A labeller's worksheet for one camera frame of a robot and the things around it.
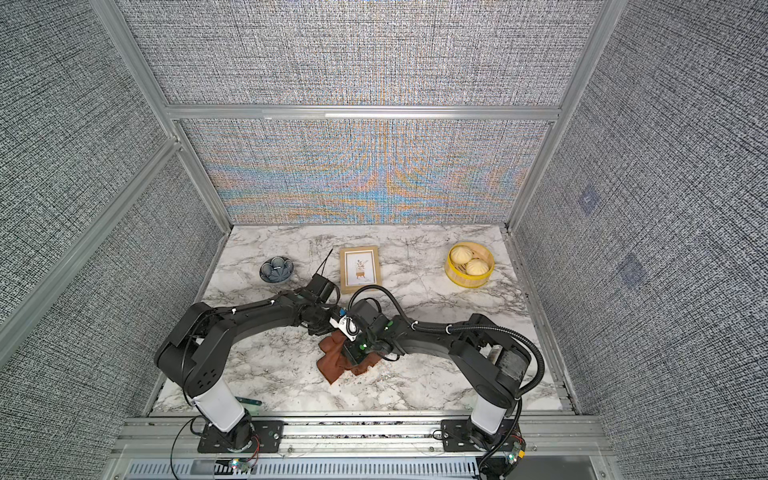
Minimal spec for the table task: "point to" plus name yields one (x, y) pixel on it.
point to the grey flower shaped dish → (277, 269)
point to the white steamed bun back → (461, 255)
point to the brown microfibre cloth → (334, 361)
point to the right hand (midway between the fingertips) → (342, 346)
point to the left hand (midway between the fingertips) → (346, 326)
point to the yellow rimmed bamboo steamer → (456, 274)
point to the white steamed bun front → (477, 267)
